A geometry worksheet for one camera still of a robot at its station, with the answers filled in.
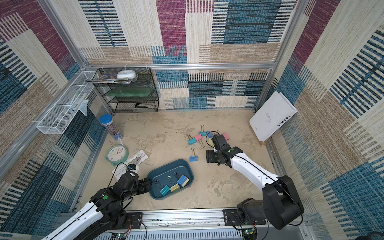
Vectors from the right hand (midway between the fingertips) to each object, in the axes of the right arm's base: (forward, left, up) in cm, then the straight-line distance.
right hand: (211, 154), depth 88 cm
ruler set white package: (+2, +44, -7) cm, 45 cm away
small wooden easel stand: (+10, -33, -5) cm, 35 cm away
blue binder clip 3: (-14, +16, -4) cm, 21 cm away
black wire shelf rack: (+46, +57, +12) cm, 74 cm away
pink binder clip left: (+17, +7, -8) cm, 20 cm away
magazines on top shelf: (+38, +58, +27) cm, 74 cm away
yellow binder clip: (-16, +21, -7) cm, 27 cm away
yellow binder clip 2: (-14, +16, -4) cm, 21 cm away
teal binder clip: (+22, +4, -8) cm, 23 cm away
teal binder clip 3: (-17, +26, -6) cm, 32 cm away
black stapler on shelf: (+38, +47, +3) cm, 61 cm away
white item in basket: (+16, +68, +27) cm, 75 cm away
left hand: (-15, +35, -3) cm, 38 cm away
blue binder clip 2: (+3, +11, -9) cm, 15 cm away
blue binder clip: (+17, -1, -5) cm, 18 cm away
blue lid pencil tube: (+16, +60, +11) cm, 63 cm away
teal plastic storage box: (-9, +25, -7) cm, 28 cm away
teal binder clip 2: (+15, +12, -7) cm, 20 cm away
